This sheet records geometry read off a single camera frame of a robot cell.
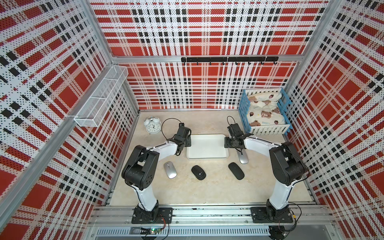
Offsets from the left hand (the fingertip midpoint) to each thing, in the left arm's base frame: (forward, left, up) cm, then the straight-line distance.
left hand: (187, 138), depth 98 cm
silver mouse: (-20, +9, -4) cm, 23 cm away
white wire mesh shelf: (+11, +59, +15) cm, 62 cm away
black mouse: (-21, -31, -5) cm, 38 cm away
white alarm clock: (+9, +24, +4) cm, 26 cm away
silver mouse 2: (-12, -37, -6) cm, 39 cm away
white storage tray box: (-8, -13, +3) cm, 16 cm away
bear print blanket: (+16, -52, +4) cm, 54 cm away
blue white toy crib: (+23, -68, +9) cm, 73 cm away
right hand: (-2, -29, -1) cm, 29 cm away
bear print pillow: (+28, -59, +10) cm, 66 cm away
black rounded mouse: (-23, -8, -2) cm, 25 cm away
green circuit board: (-50, +15, -4) cm, 52 cm away
